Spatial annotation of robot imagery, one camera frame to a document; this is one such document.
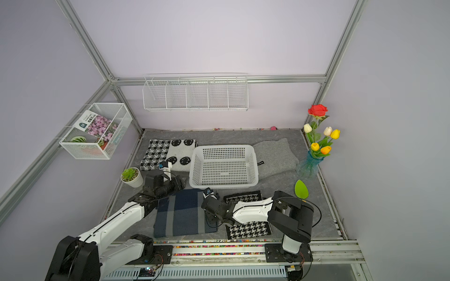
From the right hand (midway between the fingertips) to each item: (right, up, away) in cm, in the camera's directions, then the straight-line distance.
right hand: (209, 209), depth 86 cm
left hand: (-12, +15, -1) cm, 20 cm away
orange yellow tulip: (+50, +30, -14) cm, 60 cm away
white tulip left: (+47, +40, -3) cm, 62 cm away
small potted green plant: (-40, +16, +3) cm, 44 cm away
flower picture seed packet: (-47, +40, -12) cm, 63 cm away
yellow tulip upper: (+57, +36, -8) cm, 69 cm away
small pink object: (+41, +44, +38) cm, 71 cm away
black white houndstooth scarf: (+18, -6, -9) cm, 21 cm away
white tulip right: (+55, +38, -7) cm, 67 cm away
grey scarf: (+36, +25, +16) cm, 47 cm away
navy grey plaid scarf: (-13, -1, -4) cm, 14 cm away
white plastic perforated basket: (+6, +19, +16) cm, 26 cm away
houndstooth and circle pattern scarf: (-21, +28, +19) cm, 39 cm away
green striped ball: (-52, +34, -15) cm, 64 cm away
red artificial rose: (+50, +47, -8) cm, 69 cm away
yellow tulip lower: (+46, +31, -13) cm, 57 cm away
